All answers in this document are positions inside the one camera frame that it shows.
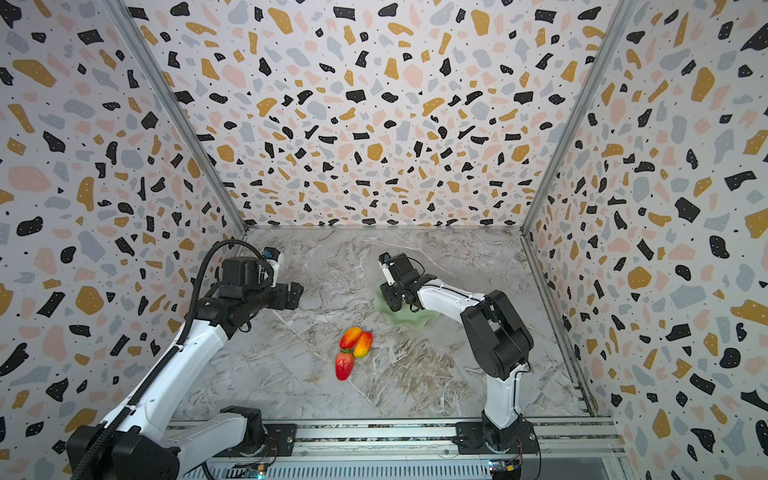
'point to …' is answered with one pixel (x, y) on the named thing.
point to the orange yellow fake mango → (363, 344)
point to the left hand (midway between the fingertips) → (284, 280)
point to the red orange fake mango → (349, 337)
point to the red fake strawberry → (344, 363)
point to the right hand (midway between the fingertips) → (385, 281)
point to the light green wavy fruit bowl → (403, 316)
